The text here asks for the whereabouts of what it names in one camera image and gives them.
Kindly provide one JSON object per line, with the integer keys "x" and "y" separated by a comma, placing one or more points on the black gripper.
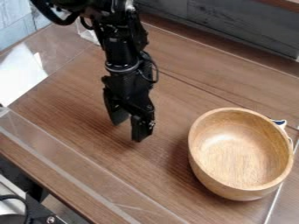
{"x": 127, "y": 87}

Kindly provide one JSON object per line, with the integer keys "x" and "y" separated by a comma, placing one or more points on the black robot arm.
{"x": 114, "y": 20}

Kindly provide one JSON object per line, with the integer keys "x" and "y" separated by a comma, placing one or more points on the clear acrylic front barrier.
{"x": 82, "y": 183}

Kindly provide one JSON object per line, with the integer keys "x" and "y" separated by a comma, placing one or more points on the brown wooden bowl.
{"x": 241, "y": 153}

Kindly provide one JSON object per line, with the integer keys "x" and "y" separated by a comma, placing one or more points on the black metal table mount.
{"x": 27, "y": 203}

